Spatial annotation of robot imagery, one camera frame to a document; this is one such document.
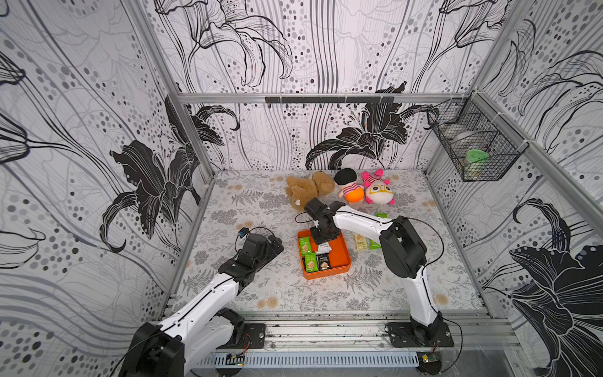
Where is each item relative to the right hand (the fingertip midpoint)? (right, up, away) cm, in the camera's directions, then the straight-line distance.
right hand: (322, 236), depth 96 cm
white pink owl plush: (+25, +20, +6) cm, 32 cm away
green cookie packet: (+27, +9, +7) cm, 29 cm away
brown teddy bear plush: (-9, +19, +2) cm, 21 cm away
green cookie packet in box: (-7, -2, -6) cm, 10 cm away
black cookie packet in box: (0, -7, -10) cm, 13 cm away
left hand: (-17, -3, -11) cm, 21 cm away
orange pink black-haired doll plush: (+14, +20, +8) cm, 25 cm away
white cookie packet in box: (0, -4, -6) cm, 7 cm away
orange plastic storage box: (-3, -2, -7) cm, 8 cm away
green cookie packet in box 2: (-5, -8, -10) cm, 14 cm away
